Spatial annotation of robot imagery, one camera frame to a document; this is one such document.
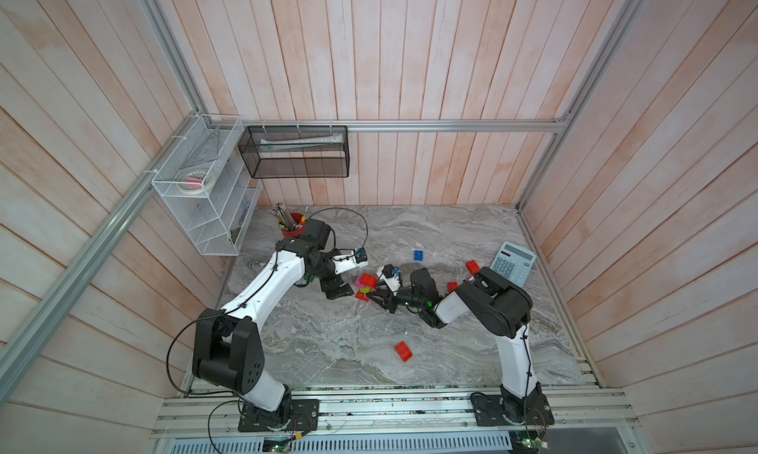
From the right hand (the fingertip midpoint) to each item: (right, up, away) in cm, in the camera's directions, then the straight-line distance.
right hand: (370, 289), depth 94 cm
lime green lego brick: (-1, 0, -3) cm, 4 cm away
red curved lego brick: (+36, +7, +8) cm, 38 cm away
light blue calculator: (+51, +8, +7) cm, 52 cm away
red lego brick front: (+10, -16, -10) cm, 21 cm away
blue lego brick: (+17, +10, +10) cm, 23 cm away
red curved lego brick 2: (0, +4, -6) cm, 7 cm away
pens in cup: (-29, +23, +5) cm, 37 cm away
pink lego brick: (-3, +3, -4) cm, 6 cm away
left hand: (-8, +5, -9) cm, 13 cm away
